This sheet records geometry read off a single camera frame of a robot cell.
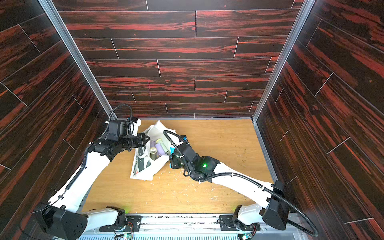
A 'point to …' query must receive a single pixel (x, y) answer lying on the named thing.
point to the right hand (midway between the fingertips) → (174, 154)
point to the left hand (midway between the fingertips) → (151, 138)
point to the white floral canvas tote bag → (143, 167)
